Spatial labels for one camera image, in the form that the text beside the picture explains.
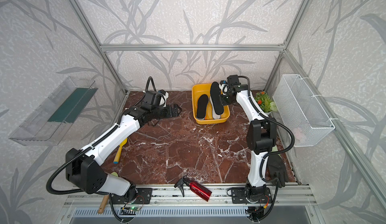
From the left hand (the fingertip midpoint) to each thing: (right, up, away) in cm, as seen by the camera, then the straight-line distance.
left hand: (176, 111), depth 81 cm
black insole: (+14, +2, +25) cm, 29 cm away
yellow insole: (+19, -2, +25) cm, 31 cm away
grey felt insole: (+23, -4, +21) cm, 31 cm away
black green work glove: (+55, -32, -1) cm, 63 cm away
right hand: (+27, +6, +13) cm, 31 cm away
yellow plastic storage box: (+14, +16, +41) cm, 46 cm away
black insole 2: (+23, +12, +17) cm, 31 cm away
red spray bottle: (+10, -38, -7) cm, 40 cm away
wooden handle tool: (-33, -43, -10) cm, 55 cm away
